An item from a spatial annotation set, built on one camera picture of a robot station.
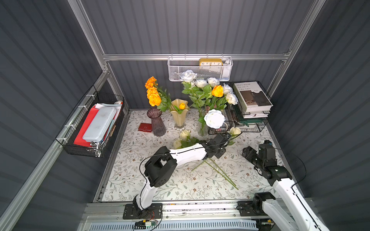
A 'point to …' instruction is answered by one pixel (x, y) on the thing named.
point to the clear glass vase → (203, 129)
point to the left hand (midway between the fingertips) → (222, 148)
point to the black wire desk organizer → (233, 114)
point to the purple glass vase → (158, 127)
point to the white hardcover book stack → (253, 99)
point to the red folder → (79, 139)
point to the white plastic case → (97, 127)
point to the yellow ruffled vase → (179, 109)
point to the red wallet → (145, 127)
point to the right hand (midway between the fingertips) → (252, 151)
